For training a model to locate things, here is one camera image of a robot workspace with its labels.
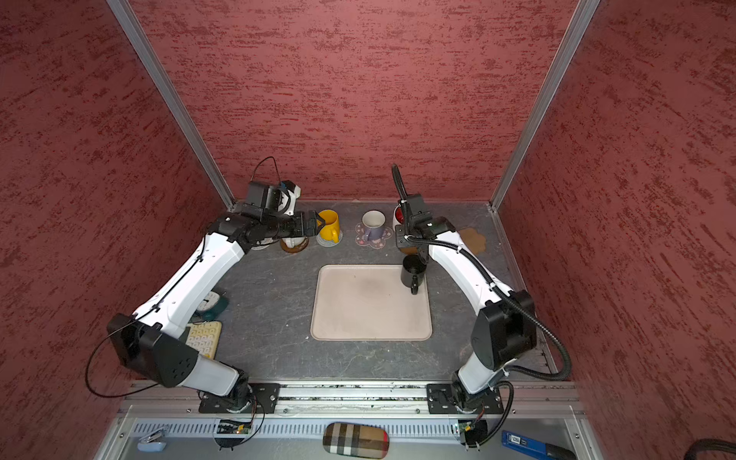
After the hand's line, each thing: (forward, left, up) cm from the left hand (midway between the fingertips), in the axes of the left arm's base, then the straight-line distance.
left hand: (309, 229), depth 78 cm
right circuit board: (-43, -42, -27) cm, 66 cm away
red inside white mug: (+7, -25, -3) cm, 27 cm away
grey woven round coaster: (+14, -1, -25) cm, 29 cm away
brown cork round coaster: (+8, -31, -21) cm, 38 cm away
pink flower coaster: (+14, -18, -25) cm, 34 cm away
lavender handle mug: (+22, -18, -23) cm, 36 cm away
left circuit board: (-44, +19, -29) cm, 56 cm away
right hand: (+3, -29, -8) cm, 30 cm away
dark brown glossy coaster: (+11, +10, -25) cm, 29 cm away
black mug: (0, -31, -23) cm, 39 cm away
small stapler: (-47, +34, -24) cm, 63 cm away
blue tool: (-47, -57, -22) cm, 77 cm away
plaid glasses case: (-46, -15, -22) cm, 53 cm away
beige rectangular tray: (-9, -16, -28) cm, 34 cm away
